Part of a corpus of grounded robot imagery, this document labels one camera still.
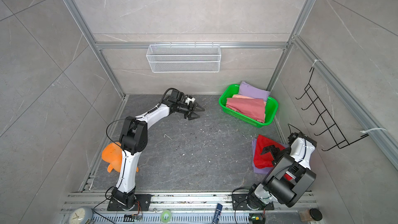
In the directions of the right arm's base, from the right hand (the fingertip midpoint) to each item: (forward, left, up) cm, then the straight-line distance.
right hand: (266, 159), depth 79 cm
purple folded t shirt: (-3, 0, -7) cm, 8 cm away
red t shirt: (0, 0, 0) cm, 0 cm away
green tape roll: (-23, +51, -7) cm, 56 cm away
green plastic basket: (+38, -16, -3) cm, 41 cm away
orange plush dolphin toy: (+5, +82, +1) cm, 82 cm away
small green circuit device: (-23, +10, -10) cm, 27 cm away
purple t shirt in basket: (+49, +1, +4) cm, 49 cm away
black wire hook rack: (+3, -22, +22) cm, 31 cm away
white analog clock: (-22, +88, -3) cm, 91 cm away
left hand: (+28, +32, +8) cm, 43 cm away
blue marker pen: (-22, +27, -5) cm, 36 cm away
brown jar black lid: (-24, -11, +1) cm, 26 cm away
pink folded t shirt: (+34, +2, +3) cm, 34 cm away
